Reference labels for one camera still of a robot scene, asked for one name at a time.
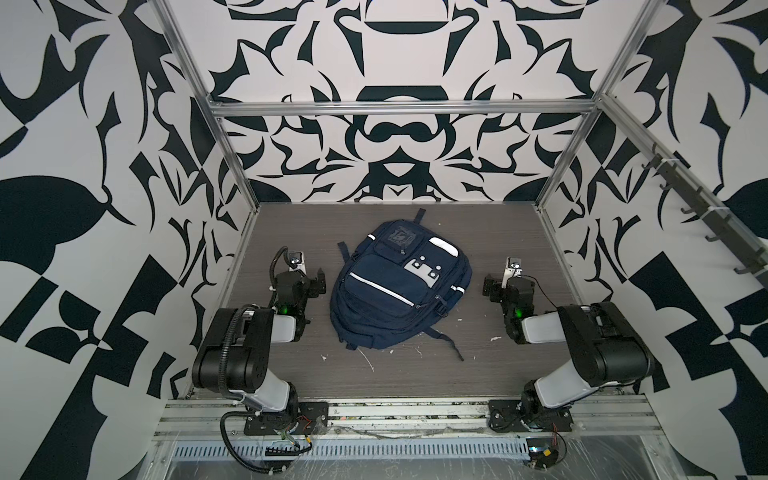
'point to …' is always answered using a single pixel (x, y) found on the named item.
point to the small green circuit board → (543, 451)
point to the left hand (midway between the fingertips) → (303, 265)
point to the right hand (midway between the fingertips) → (509, 273)
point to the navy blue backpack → (398, 279)
